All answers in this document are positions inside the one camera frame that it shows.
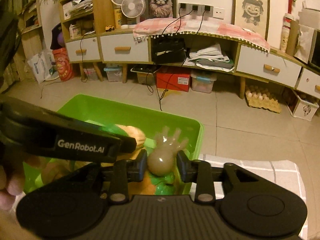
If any red cylindrical bin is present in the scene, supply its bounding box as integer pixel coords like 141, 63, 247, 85
52, 48, 74, 81

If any framed cartoon girl picture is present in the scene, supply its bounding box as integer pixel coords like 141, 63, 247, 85
231, 0, 270, 40

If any clear plastic storage box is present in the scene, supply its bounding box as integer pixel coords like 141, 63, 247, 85
190, 70, 217, 93

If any egg carton tray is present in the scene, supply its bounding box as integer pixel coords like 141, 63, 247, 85
245, 85, 281, 114

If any black microwave oven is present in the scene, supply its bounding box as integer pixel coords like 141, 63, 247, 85
309, 29, 320, 69

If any wooden tv cabinet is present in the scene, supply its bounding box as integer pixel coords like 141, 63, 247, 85
58, 0, 320, 100

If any pink checked cloth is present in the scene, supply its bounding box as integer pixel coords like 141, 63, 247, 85
133, 18, 271, 53

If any framed cat picture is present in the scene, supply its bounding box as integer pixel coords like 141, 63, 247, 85
145, 0, 177, 19

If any person's left hand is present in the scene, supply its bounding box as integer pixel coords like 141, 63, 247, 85
1, 153, 41, 210

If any white plastic bag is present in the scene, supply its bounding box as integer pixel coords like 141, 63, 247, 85
27, 49, 56, 84

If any grey checked table cloth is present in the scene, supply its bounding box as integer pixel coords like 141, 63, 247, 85
10, 153, 308, 240

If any green plastic storage bin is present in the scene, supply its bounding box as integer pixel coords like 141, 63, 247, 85
23, 93, 205, 196

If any yellow toy corn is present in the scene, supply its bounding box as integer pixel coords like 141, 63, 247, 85
104, 124, 146, 151

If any white decorated storage box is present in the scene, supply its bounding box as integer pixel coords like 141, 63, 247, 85
282, 88, 319, 121

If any red cardboard box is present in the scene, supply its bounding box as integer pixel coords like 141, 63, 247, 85
156, 66, 191, 92

